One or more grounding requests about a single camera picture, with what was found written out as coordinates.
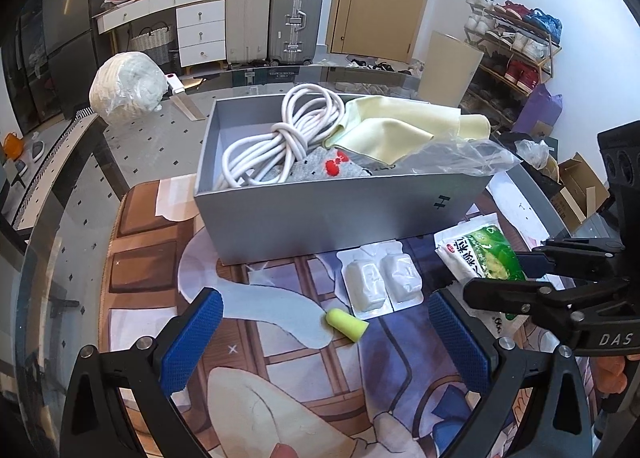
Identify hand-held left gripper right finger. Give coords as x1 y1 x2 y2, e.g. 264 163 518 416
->
427 288 596 458

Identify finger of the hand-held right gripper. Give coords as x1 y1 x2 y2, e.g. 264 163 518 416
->
520 237 626 281
462 278 626 339

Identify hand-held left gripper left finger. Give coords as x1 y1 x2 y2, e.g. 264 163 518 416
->
60 287 224 458

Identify green and white packet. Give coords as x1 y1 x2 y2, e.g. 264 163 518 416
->
433 223 531 334

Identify clear plastic bag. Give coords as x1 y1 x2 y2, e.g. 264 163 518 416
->
400 130 523 176

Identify silver cardboard box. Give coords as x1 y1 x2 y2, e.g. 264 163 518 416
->
194 90 493 266

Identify pale yellow cloth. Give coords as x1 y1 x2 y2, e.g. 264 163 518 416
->
324 95 492 170

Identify grey sock with red bow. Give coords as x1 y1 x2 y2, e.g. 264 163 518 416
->
240 145 373 185

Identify white cable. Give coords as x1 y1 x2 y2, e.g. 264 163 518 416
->
212 83 347 190

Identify person's right hand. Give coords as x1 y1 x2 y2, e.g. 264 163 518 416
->
597 355 640 391

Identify open brown cardboard box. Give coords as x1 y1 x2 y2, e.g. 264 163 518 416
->
552 152 613 234

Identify white paper sheet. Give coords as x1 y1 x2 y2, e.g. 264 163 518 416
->
482 170 548 251

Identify printed cartoon mat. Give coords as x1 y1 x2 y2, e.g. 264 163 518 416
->
97 173 616 458

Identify crumpled white plastic bag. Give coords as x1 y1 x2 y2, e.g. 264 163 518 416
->
515 139 551 170

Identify white blister pack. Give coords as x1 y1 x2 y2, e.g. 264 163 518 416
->
336 239 426 317

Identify yellow foam earplug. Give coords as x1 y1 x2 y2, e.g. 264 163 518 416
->
325 309 371 341

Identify purple bag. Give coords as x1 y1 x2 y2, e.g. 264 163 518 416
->
512 83 563 139

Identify shoe rack with shoes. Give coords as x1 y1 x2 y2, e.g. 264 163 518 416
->
464 0 562 126

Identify tall beige cardboard box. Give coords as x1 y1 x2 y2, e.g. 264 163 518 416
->
419 30 485 111

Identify scattered slippers and shoes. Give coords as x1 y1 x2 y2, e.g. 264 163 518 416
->
345 55 426 76

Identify white bundle in plastic wrap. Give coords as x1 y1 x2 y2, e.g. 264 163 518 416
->
89 52 168 125

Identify wicker basket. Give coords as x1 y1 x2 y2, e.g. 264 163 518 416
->
129 23 173 66

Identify white dresser with drawers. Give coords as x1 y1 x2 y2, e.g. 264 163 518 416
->
92 0 228 70

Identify black glass cabinet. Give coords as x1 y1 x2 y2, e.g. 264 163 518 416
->
0 0 51 136

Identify white suitcase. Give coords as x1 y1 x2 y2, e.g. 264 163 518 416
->
224 0 273 65

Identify silver suitcase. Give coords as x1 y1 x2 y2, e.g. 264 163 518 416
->
269 0 326 66

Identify grey refrigerator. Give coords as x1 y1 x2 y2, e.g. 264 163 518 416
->
42 0 118 121

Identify white-handled knife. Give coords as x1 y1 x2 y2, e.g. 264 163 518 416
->
165 72 207 123

